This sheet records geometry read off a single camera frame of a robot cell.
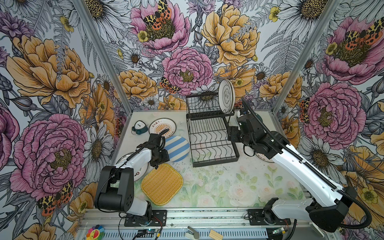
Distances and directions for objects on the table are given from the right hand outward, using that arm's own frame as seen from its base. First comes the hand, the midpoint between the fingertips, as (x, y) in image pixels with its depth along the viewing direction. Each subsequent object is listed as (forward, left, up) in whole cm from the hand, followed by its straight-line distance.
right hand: (234, 135), depth 73 cm
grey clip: (-36, +21, -25) cm, 49 cm away
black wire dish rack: (+12, +9, -25) cm, 29 cm away
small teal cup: (+25, +58, -22) cm, 67 cm away
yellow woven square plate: (-14, +39, -27) cm, 49 cm away
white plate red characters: (-17, +40, +9) cm, 44 cm away
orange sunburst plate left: (+30, +44, -25) cm, 59 cm away
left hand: (-2, +38, -24) cm, 45 cm away
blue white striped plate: (+11, +31, -27) cm, 42 cm away
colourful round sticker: (-35, +65, -25) cm, 78 cm away
